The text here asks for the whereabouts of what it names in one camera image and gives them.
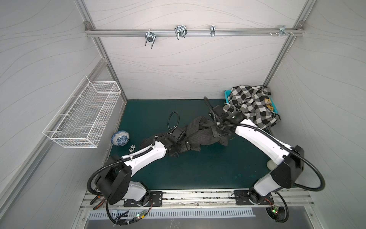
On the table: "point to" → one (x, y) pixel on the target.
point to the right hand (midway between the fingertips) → (219, 127)
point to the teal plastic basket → (228, 92)
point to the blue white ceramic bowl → (120, 138)
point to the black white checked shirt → (250, 101)
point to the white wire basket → (78, 120)
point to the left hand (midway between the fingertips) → (186, 145)
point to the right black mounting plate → (251, 197)
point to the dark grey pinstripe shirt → (198, 130)
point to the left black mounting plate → (155, 200)
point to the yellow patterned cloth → (269, 103)
